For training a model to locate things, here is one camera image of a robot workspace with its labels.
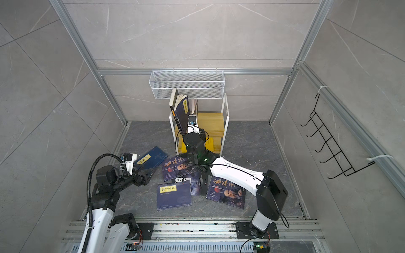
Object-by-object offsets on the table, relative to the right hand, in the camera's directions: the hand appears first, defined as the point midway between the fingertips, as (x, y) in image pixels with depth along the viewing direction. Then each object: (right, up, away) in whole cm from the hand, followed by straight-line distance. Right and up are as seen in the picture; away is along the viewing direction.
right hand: (196, 123), depth 74 cm
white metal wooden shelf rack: (+10, 0, +22) cm, 24 cm away
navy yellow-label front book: (-12, -38, +10) cm, 41 cm away
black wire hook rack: (+60, -14, -9) cm, 63 cm away
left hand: (-23, -21, +1) cm, 31 cm away
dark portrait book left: (-14, -25, +19) cm, 34 cm away
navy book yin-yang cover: (-8, +7, +10) cm, 14 cm away
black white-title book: (+1, -32, +14) cm, 35 cm away
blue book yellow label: (-30, -21, +24) cm, 44 cm away
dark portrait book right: (+15, -37, +10) cm, 41 cm away
